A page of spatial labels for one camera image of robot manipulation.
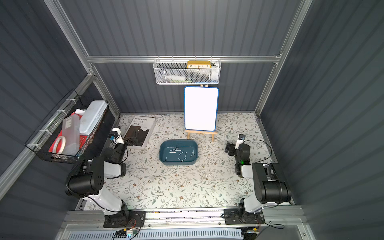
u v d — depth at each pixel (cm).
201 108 91
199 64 87
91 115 74
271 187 45
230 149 85
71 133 68
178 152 97
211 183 85
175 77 91
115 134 71
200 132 101
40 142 60
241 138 81
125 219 68
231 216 74
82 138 70
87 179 48
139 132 114
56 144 66
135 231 70
